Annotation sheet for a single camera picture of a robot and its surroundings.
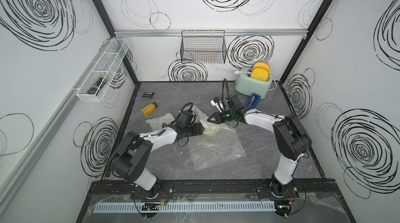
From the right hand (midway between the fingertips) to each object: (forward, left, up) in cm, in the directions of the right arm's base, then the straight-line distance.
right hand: (208, 120), depth 87 cm
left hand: (-3, +5, -6) cm, 8 cm away
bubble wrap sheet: (0, +31, -4) cm, 31 cm away
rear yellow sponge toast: (+37, -35, +11) cm, 52 cm away
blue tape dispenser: (+19, -30, -5) cm, 35 cm away
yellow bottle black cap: (+11, +39, -6) cm, 41 cm away
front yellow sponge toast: (+30, -33, +10) cm, 46 cm away
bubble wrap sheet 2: (-9, -6, -10) cm, 15 cm away
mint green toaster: (+27, -26, +2) cm, 37 cm away
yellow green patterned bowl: (-3, -2, -4) cm, 5 cm away
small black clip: (+25, +43, -8) cm, 50 cm away
